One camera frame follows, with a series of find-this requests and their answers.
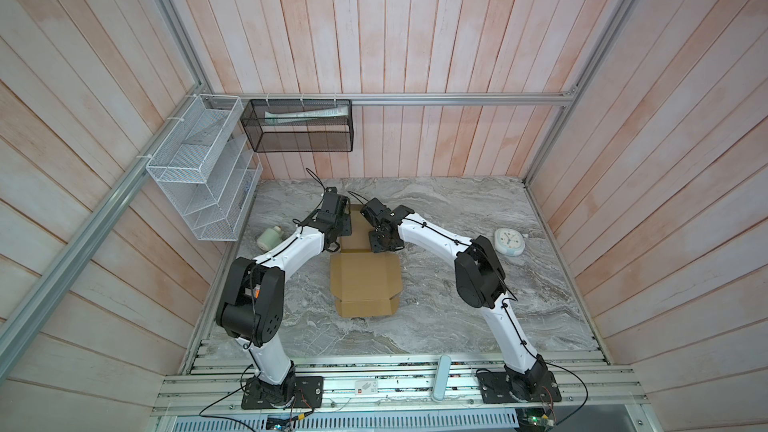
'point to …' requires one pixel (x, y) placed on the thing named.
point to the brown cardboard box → (363, 280)
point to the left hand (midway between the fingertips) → (340, 225)
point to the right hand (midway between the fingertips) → (379, 245)
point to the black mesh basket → (299, 125)
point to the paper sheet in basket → (273, 117)
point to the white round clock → (509, 242)
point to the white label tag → (365, 387)
